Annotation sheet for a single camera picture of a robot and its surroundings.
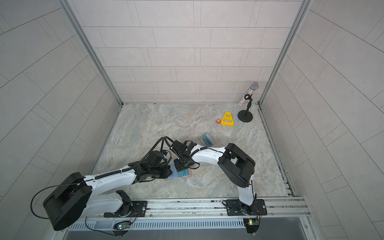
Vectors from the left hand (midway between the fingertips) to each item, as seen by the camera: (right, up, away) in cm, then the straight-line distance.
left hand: (176, 172), depth 83 cm
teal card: (+18, +17, +7) cm, 26 cm away
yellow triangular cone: (+33, +29, +24) cm, 50 cm away
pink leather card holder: (0, 0, -3) cm, 3 cm away
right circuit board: (+37, -19, -15) cm, 44 cm away
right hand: (+1, +1, +1) cm, 2 cm away
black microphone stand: (+47, +31, +24) cm, 61 cm away
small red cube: (+27, +28, +22) cm, 44 cm away
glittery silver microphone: (+46, +50, +6) cm, 68 cm away
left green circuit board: (-21, -16, -19) cm, 33 cm away
